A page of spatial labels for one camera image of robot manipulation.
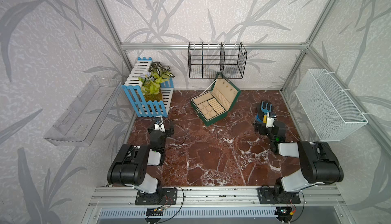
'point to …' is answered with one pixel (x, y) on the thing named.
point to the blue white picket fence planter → (144, 108)
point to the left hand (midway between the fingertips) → (163, 120)
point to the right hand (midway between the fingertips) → (264, 120)
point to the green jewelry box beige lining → (221, 98)
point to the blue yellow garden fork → (265, 110)
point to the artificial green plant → (151, 80)
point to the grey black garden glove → (259, 116)
